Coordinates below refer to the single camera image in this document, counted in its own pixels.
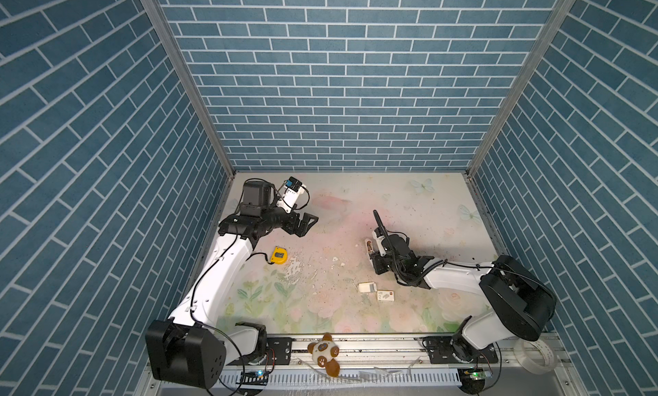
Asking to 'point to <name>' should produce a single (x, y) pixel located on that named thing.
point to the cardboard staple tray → (367, 287)
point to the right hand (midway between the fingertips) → (370, 252)
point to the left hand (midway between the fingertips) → (305, 211)
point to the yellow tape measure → (279, 255)
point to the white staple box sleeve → (385, 295)
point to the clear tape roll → (520, 356)
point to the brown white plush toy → (325, 351)
